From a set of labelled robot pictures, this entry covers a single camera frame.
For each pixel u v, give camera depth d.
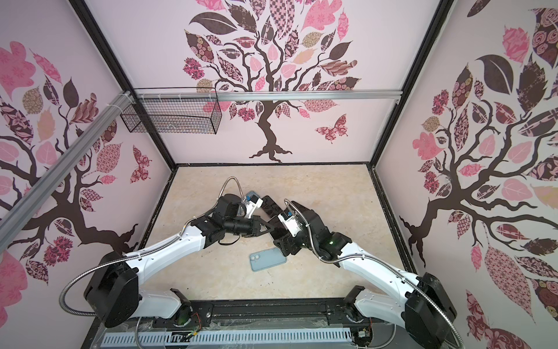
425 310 0.40
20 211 0.51
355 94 0.94
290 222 0.69
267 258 0.88
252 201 0.74
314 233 0.59
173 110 0.95
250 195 0.75
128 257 0.45
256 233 0.70
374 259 0.49
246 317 0.74
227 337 0.70
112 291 0.41
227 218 0.64
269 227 0.75
